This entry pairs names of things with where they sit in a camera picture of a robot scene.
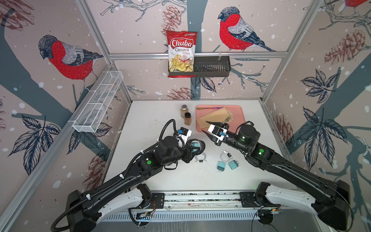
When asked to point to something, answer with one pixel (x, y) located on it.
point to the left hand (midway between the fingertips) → (200, 146)
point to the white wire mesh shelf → (90, 117)
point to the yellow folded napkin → (219, 115)
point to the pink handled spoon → (202, 108)
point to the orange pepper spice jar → (188, 119)
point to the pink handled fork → (228, 119)
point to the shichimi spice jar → (183, 110)
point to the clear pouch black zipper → (199, 150)
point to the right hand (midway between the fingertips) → (206, 123)
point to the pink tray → (238, 111)
